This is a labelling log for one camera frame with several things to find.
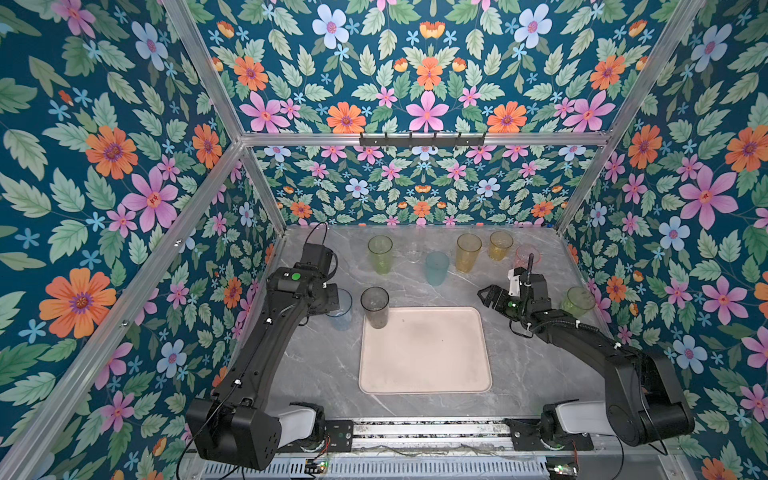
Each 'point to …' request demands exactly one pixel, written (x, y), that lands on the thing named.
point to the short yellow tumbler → (500, 241)
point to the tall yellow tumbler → (468, 249)
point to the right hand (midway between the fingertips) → (487, 294)
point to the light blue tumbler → (341, 319)
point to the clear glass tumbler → (414, 243)
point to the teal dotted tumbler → (436, 268)
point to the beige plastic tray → (427, 350)
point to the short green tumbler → (578, 301)
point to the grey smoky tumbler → (375, 302)
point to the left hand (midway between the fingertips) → (330, 296)
